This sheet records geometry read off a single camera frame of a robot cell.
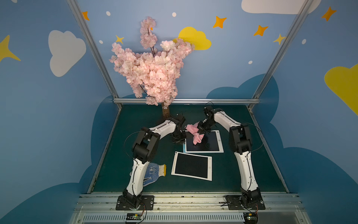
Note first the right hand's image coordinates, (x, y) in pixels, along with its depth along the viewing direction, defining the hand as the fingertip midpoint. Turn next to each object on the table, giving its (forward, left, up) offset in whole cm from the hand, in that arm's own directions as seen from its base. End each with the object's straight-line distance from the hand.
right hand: (197, 131), depth 103 cm
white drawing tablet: (-26, +3, -2) cm, 26 cm away
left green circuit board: (-54, +34, -2) cm, 64 cm away
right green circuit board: (-51, -28, -5) cm, 58 cm away
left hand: (-8, +9, -1) cm, 12 cm away
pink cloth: (+1, +3, +1) cm, 3 cm away
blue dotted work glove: (-31, +28, -1) cm, 42 cm away
